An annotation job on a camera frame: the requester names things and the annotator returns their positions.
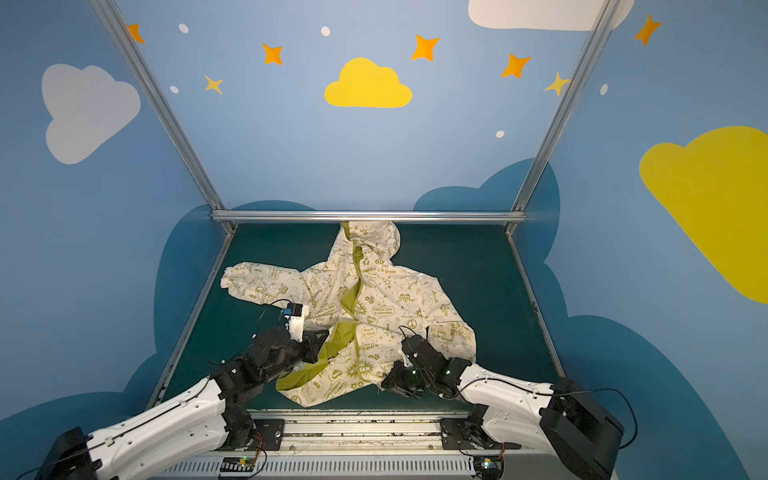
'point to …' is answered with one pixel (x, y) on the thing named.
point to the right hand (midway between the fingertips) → (383, 382)
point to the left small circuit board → (233, 466)
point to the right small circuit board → (491, 467)
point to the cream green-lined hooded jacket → (366, 304)
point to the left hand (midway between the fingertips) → (329, 330)
